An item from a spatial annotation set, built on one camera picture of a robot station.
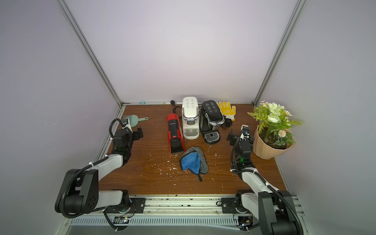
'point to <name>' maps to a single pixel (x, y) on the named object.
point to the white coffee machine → (190, 118)
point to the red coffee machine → (175, 136)
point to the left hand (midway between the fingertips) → (133, 125)
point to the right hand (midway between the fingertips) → (240, 129)
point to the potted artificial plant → (272, 136)
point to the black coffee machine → (211, 118)
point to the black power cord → (172, 102)
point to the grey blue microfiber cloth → (193, 159)
